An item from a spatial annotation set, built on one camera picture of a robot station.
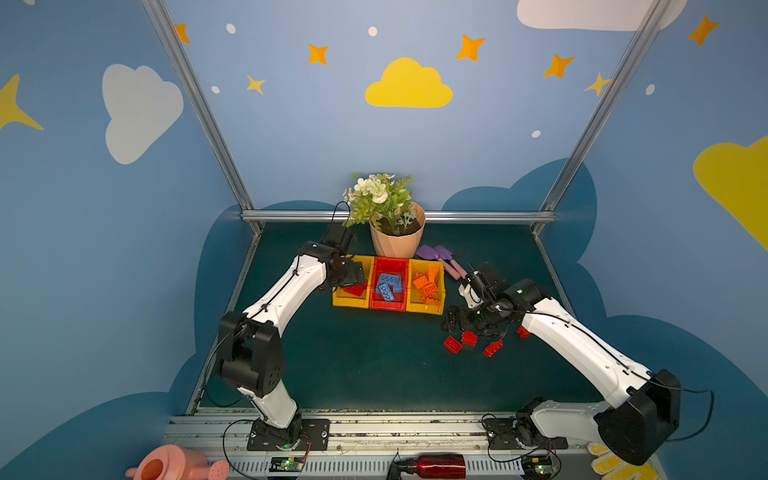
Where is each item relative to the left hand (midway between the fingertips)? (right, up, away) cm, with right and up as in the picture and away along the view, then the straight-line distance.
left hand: (351, 279), depth 88 cm
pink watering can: (-34, -36, -27) cm, 56 cm away
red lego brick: (+1, -5, +13) cm, 13 cm away
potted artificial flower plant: (+10, +23, +1) cm, 25 cm away
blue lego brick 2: (+11, -6, +13) cm, 17 cm away
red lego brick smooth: (+36, -18, +2) cm, 40 cm away
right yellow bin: (+20, -8, +9) cm, 23 cm away
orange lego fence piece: (+25, -5, +11) cm, 28 cm away
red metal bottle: (+22, -41, -22) cm, 51 cm away
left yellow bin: (-3, -8, +9) cm, 12 cm away
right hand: (+30, -12, -10) cm, 34 cm away
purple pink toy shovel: (+26, +8, +24) cm, 36 cm away
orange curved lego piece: (+27, +2, +14) cm, 30 cm away
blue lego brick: (+13, -1, +13) cm, 19 cm away
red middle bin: (+12, +3, +13) cm, 18 cm away
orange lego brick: (+26, -8, +8) cm, 29 cm away
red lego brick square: (+31, -20, +1) cm, 37 cm away
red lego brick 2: (+42, -20, -1) cm, 47 cm away
